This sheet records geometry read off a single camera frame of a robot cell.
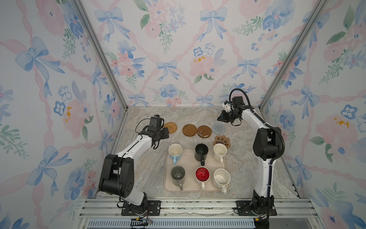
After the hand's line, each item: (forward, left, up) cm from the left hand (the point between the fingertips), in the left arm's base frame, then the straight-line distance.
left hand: (165, 130), depth 91 cm
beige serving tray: (-16, -14, -11) cm, 24 cm away
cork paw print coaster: (+1, -39, -11) cm, 41 cm away
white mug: (-26, -34, -10) cm, 44 cm away
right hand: (+13, -36, -2) cm, 38 cm away
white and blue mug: (-12, -7, -5) cm, 14 cm away
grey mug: (-26, -9, -7) cm, 28 cm away
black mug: (-11, -23, -7) cm, 26 cm away
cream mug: (-11, -34, -5) cm, 36 cm away
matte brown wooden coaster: (+9, -16, -12) cm, 22 cm away
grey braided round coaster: (+10, -38, -11) cm, 41 cm away
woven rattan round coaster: (+12, -3, -11) cm, 16 cm away
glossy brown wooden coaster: (+7, -27, -10) cm, 29 cm away
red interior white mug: (-24, -23, -10) cm, 35 cm away
